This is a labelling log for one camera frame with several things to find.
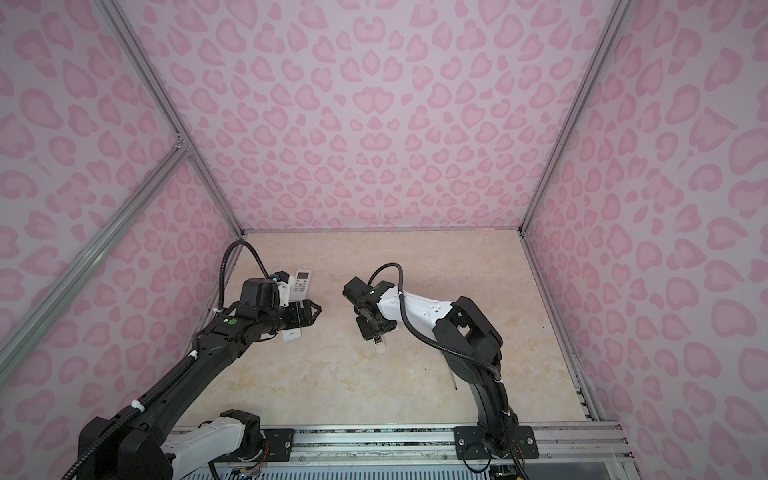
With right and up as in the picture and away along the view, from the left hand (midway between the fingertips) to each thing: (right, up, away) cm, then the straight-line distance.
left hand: (310, 306), depth 82 cm
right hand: (+17, -8, +8) cm, 20 cm away
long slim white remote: (+18, -12, +6) cm, 23 cm away
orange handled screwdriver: (+40, -22, +1) cm, 45 cm away
